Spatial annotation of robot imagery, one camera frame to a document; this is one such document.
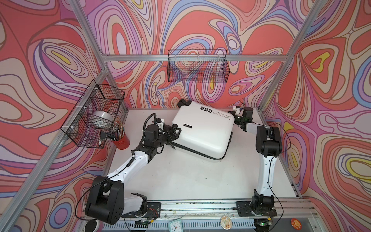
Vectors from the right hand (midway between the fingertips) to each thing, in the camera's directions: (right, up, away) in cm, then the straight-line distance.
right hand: (221, 116), depth 104 cm
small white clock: (-31, -54, -37) cm, 72 cm away
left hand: (-30, -9, -22) cm, 39 cm away
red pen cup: (-66, -16, -15) cm, 70 cm away
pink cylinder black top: (-70, -52, -39) cm, 95 cm away
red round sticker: (+28, -54, -35) cm, 70 cm away
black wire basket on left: (-77, +10, -25) cm, 82 cm away
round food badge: (-6, -53, -35) cm, 64 cm away
